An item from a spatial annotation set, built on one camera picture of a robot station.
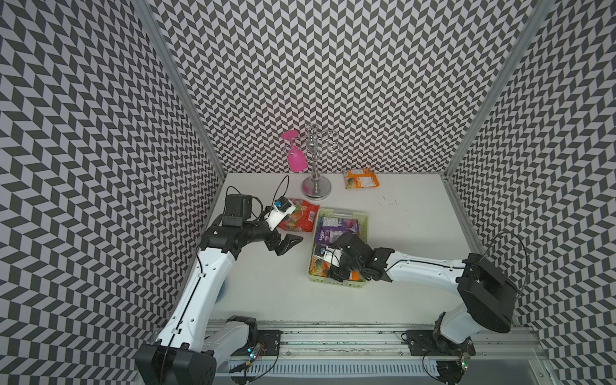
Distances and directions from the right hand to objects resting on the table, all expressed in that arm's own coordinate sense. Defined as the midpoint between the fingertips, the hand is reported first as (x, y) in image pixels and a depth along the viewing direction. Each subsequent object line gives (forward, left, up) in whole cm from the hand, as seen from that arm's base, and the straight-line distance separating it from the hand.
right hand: (331, 259), depth 84 cm
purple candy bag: (+12, 0, +1) cm, 12 cm away
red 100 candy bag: (+18, +11, -1) cm, 21 cm away
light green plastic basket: (+25, -11, -7) cm, 28 cm away
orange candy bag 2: (+45, -17, -4) cm, 48 cm away
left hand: (+2, +13, +18) cm, 22 cm away
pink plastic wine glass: (+44, +14, +8) cm, 47 cm away
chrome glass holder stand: (+38, +5, -4) cm, 39 cm away
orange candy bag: (-3, +4, +1) cm, 5 cm away
